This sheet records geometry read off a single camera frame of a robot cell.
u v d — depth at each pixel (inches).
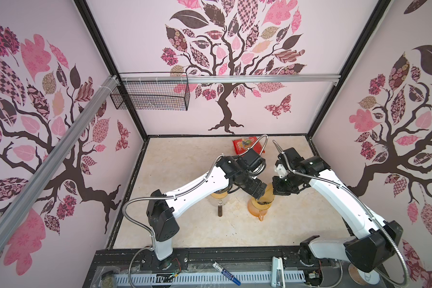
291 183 24.1
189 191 17.9
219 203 31.3
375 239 15.0
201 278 27.5
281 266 27.4
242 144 43.2
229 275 27.1
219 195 32.2
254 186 25.2
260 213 32.0
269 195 29.5
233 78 37.0
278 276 26.9
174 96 32.5
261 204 31.8
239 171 20.0
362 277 25.6
